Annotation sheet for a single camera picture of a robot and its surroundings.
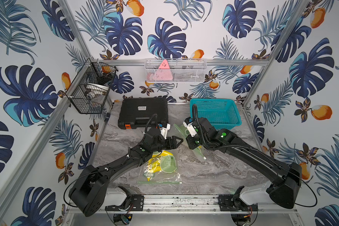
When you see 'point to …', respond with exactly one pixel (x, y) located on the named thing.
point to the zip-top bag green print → (183, 133)
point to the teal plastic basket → (222, 113)
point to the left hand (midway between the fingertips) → (180, 139)
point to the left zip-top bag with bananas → (162, 168)
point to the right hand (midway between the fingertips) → (187, 137)
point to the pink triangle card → (164, 72)
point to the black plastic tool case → (136, 112)
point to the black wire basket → (90, 90)
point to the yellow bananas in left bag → (154, 164)
